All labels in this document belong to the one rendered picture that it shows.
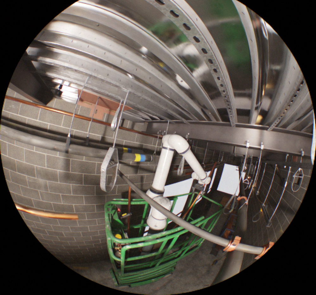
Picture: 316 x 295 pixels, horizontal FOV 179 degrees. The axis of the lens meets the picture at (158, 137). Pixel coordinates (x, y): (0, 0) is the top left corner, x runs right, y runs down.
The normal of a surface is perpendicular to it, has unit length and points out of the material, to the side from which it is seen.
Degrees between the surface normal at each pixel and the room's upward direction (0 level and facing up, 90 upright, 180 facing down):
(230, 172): 90
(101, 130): 90
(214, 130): 90
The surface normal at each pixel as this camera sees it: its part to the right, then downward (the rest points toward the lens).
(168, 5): -0.22, 0.98
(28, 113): 0.69, 0.11
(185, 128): -0.70, -0.18
